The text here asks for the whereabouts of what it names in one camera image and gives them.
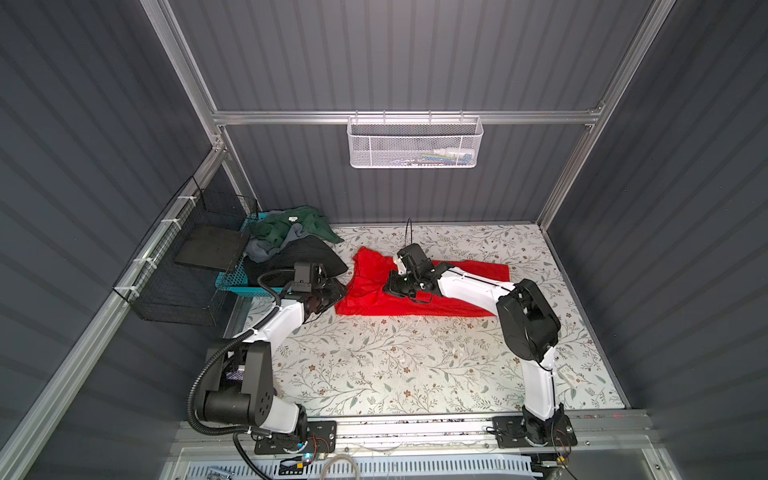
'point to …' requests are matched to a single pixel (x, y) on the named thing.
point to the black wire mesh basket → (179, 274)
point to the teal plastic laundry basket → (236, 281)
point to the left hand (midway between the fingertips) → (341, 290)
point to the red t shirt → (365, 295)
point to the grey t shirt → (256, 252)
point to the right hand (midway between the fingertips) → (384, 291)
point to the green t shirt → (273, 226)
